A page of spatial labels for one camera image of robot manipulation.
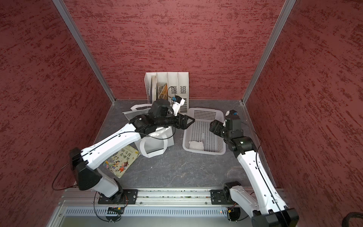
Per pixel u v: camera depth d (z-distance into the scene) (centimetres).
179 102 63
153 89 96
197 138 97
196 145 90
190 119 64
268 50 88
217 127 66
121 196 67
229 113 68
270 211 37
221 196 74
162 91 95
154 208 71
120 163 85
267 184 41
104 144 45
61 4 70
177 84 113
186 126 62
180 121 61
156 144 80
